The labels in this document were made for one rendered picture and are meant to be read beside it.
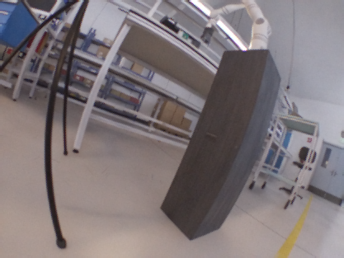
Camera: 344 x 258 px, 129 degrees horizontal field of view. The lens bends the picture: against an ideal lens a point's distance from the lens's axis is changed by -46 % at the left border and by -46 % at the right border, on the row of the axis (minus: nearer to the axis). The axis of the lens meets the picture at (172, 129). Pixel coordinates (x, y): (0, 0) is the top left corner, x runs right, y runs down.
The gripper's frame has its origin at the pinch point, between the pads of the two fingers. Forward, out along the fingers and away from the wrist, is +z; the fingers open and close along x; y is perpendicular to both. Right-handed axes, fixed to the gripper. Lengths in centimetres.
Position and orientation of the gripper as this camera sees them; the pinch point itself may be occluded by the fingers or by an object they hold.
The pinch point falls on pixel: (204, 46)
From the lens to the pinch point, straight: 115.8
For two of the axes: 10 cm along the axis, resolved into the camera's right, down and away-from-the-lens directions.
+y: -5.7, -2.6, 7.8
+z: -3.8, 9.3, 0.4
